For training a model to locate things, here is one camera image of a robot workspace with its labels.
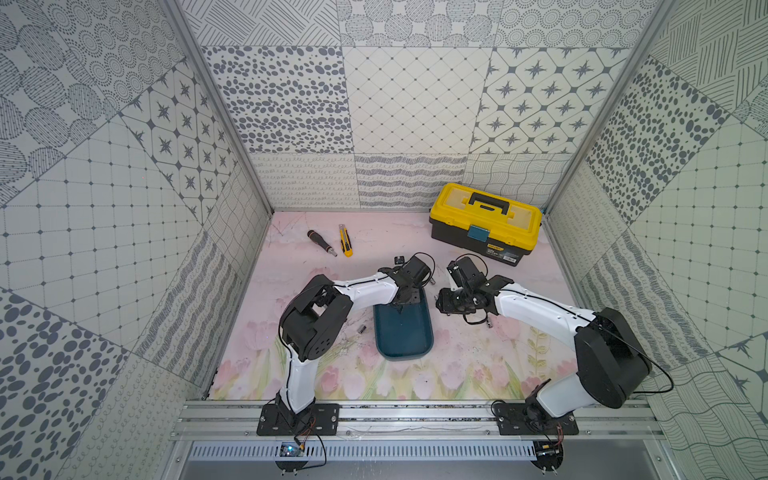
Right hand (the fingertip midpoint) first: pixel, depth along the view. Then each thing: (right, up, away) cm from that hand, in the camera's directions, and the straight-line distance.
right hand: (444, 307), depth 88 cm
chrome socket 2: (+15, -6, +2) cm, 16 cm away
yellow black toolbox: (+20, +24, +6) cm, 32 cm away
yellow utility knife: (-34, +19, +22) cm, 45 cm away
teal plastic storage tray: (-12, -8, -2) cm, 14 cm away
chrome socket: (-25, -7, +1) cm, 26 cm away
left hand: (-9, +3, +7) cm, 12 cm away
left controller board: (-41, -31, -16) cm, 54 cm away
